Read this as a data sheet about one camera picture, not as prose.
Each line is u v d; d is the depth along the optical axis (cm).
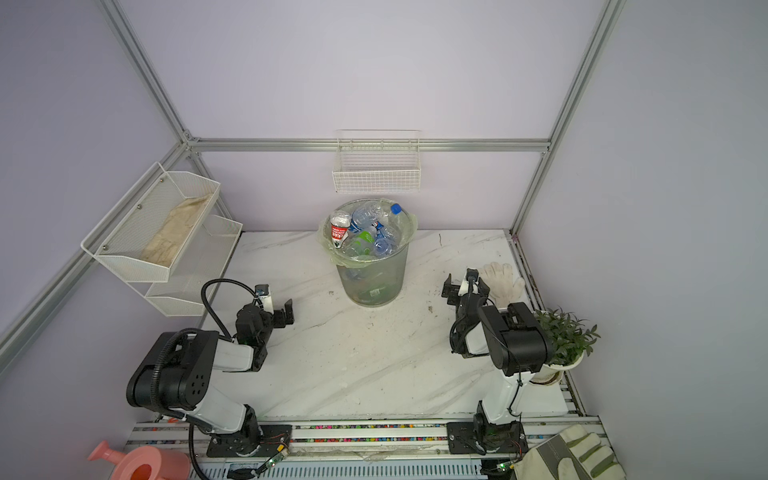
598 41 72
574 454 71
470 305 71
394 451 73
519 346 49
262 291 81
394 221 92
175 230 80
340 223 81
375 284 92
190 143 91
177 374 46
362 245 80
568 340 73
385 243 76
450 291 88
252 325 72
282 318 86
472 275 80
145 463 61
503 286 105
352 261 76
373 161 96
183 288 89
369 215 82
